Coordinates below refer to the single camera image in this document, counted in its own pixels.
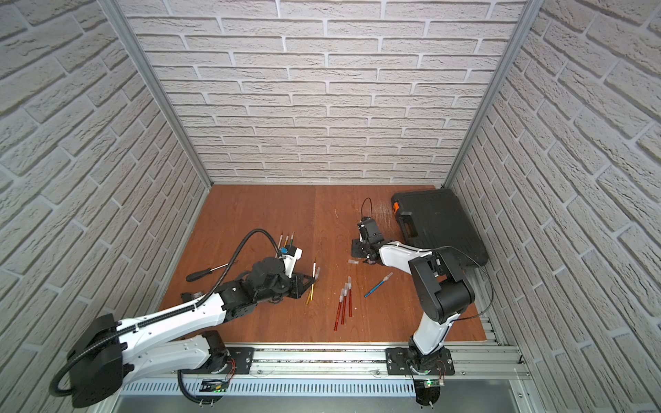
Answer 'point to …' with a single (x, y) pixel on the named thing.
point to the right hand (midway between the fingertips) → (361, 245)
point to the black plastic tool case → (434, 219)
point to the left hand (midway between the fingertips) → (318, 278)
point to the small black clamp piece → (187, 296)
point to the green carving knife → (292, 237)
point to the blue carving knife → (378, 286)
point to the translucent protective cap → (354, 261)
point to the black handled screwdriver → (200, 274)
